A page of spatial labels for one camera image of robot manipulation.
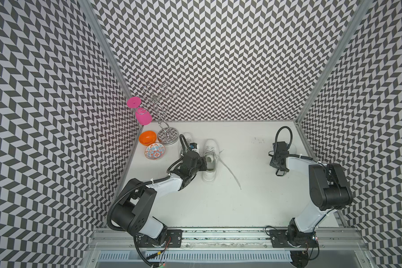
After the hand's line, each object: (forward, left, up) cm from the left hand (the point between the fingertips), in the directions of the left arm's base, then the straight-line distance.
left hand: (205, 159), depth 90 cm
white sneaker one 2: (+2, -4, +2) cm, 4 cm away
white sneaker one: (+16, +11, -2) cm, 20 cm away
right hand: (0, -43, -8) cm, 44 cm away
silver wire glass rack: (+22, +26, -5) cm, 34 cm away
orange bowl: (+18, +37, -3) cm, 41 cm away
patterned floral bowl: (+10, +32, -7) cm, 34 cm away
